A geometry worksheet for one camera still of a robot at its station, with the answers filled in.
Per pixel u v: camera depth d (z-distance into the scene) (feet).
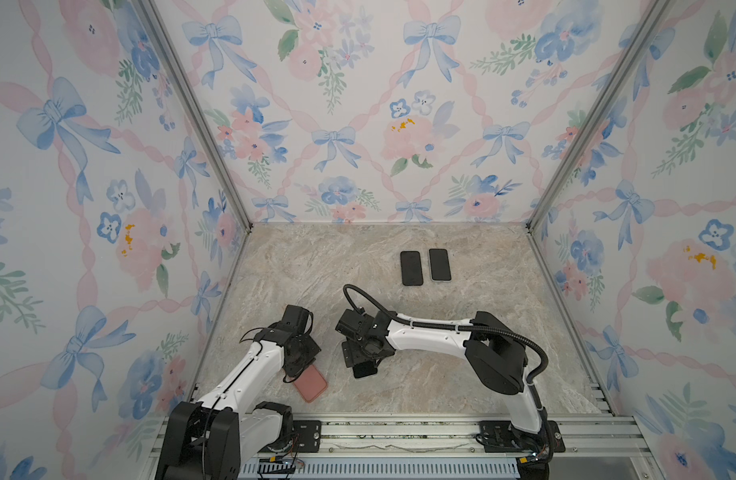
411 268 3.52
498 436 2.40
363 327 2.24
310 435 2.44
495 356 1.62
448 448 2.40
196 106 2.81
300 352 2.33
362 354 2.51
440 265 3.52
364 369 2.75
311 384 2.69
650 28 2.31
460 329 1.70
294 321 2.25
